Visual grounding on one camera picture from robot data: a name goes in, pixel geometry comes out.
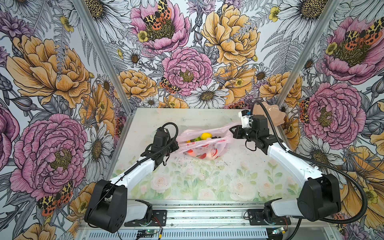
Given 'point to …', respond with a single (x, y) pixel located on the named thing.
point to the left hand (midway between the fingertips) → (177, 145)
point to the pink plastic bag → (211, 149)
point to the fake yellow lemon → (205, 135)
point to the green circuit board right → (279, 230)
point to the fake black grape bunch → (215, 137)
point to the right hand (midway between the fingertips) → (229, 133)
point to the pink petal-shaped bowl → (277, 115)
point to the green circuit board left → (147, 231)
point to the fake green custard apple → (196, 139)
